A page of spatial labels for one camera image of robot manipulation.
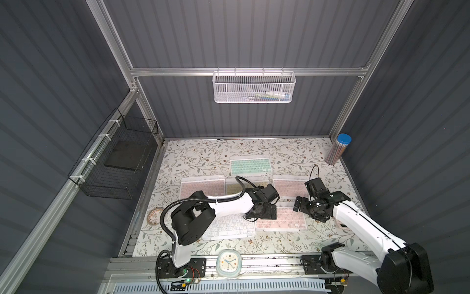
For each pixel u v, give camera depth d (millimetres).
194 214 525
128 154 741
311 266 737
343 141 934
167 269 719
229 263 722
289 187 967
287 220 860
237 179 735
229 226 842
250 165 1079
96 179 665
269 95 917
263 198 677
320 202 598
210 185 991
